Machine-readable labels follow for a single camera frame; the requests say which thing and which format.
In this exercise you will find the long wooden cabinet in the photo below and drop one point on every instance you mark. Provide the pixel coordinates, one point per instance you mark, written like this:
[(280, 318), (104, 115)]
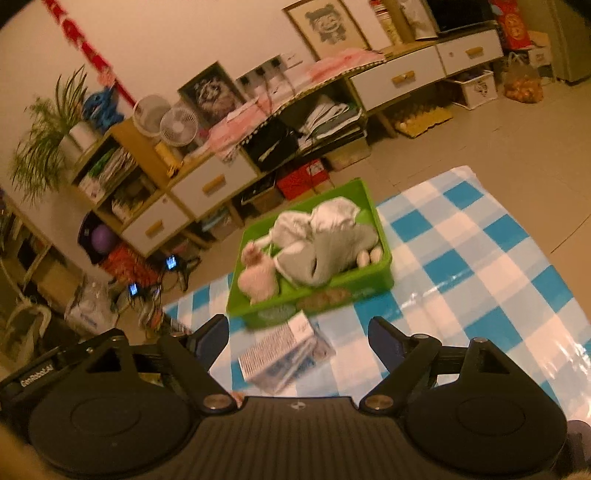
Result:
[(152, 184)]

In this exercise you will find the teal storage box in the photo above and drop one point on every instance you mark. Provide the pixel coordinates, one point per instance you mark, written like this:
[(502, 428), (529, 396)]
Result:
[(216, 226)]

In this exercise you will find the orange patterned bag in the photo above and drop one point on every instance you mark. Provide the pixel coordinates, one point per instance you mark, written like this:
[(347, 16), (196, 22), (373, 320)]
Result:
[(124, 267)]

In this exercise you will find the tall snack boxes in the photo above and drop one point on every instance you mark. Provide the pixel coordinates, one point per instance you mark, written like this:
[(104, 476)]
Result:
[(390, 21)]

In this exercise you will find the pink plush toy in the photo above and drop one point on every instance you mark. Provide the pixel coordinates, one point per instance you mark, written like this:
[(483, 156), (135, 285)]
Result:
[(258, 281)]

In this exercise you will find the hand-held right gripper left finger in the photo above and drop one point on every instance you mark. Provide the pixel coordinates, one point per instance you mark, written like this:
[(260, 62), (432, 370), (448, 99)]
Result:
[(214, 334)]

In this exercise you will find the white printed crate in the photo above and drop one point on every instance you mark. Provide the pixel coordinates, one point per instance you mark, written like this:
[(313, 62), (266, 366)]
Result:
[(475, 90)]

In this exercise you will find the stack of papers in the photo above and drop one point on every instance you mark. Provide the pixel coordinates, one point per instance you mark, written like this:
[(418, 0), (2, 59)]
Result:
[(328, 117)]

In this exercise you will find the white plastic bag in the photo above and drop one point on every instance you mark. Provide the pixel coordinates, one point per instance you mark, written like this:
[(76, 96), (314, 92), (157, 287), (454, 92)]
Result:
[(87, 304)]

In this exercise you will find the white knotted cloth toy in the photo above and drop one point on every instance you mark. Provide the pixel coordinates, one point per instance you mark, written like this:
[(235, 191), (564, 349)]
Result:
[(295, 228)]

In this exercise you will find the egg tray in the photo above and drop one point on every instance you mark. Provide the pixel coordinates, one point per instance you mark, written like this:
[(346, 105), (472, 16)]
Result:
[(422, 120)]

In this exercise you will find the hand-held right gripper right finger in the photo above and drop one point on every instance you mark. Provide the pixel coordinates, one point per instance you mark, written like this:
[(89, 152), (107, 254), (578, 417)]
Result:
[(383, 341)]

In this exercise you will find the grey plush toy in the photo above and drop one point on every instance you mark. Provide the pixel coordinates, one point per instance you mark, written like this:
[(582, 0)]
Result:
[(337, 251)]

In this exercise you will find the white desk fan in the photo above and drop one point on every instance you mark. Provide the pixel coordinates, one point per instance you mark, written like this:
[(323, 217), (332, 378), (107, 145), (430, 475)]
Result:
[(148, 113), (178, 124)]

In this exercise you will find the black box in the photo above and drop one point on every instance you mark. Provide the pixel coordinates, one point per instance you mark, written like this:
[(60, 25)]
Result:
[(270, 143)]

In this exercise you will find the pink cloth runner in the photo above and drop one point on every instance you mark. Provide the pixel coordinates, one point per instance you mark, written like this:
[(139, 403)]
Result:
[(286, 97)]

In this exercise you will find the bag of oranges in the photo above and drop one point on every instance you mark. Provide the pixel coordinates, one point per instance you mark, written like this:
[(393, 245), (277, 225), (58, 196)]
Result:
[(521, 85)]

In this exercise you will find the green plastic bin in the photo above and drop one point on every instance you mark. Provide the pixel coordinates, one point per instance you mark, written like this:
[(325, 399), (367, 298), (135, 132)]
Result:
[(374, 281)]

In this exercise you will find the green potted plant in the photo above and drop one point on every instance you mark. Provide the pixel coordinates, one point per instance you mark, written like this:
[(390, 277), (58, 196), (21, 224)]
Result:
[(46, 134)]

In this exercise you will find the red gift box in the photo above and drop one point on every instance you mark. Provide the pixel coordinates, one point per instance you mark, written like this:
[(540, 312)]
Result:
[(512, 23)]

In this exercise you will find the blue white checkered tablecloth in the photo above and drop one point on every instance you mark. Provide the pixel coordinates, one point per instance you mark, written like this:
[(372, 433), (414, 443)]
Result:
[(461, 277)]

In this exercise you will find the blue plush figure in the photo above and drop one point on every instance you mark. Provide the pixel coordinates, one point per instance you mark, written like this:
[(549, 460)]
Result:
[(101, 110)]

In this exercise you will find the red hanging decoration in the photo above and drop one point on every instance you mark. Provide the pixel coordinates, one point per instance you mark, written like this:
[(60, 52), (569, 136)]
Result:
[(87, 50)]

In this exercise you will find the grey patterned milk carton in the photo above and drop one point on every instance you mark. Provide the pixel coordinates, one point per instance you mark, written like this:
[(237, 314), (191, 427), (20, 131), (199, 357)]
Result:
[(281, 355)]

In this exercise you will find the grey refrigerator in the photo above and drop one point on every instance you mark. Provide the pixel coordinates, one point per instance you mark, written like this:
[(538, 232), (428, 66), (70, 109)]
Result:
[(572, 41)]

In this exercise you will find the storage box with dark lid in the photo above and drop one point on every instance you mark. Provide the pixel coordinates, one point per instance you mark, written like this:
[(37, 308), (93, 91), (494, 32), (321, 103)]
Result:
[(261, 196)]

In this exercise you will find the small camera on tripod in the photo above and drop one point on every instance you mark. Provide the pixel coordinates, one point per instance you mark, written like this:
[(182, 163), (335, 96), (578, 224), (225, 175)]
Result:
[(171, 263), (134, 290)]

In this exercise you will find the purple ball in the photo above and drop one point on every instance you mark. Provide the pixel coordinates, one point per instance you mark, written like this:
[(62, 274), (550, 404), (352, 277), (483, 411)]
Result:
[(102, 239)]

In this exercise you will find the wall power strip with chargers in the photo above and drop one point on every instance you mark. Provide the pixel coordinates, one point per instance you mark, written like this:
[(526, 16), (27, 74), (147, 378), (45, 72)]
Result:
[(265, 71)]

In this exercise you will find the framed cartoon picture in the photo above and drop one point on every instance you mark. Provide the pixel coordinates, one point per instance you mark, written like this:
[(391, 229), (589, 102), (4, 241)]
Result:
[(328, 23)]

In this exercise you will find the red shoe box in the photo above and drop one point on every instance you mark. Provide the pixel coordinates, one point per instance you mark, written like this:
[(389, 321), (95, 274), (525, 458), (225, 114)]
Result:
[(302, 179)]

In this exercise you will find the black bag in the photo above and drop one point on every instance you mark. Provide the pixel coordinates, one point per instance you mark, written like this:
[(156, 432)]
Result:
[(87, 244)]

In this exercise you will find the small cardboard box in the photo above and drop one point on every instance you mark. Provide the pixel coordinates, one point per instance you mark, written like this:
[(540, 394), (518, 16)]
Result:
[(540, 50)]

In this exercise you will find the row of books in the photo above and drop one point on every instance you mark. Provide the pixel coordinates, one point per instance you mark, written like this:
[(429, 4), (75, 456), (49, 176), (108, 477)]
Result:
[(108, 173)]

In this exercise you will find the framed lion picture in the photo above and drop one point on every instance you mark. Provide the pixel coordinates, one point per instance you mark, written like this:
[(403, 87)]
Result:
[(212, 94)]

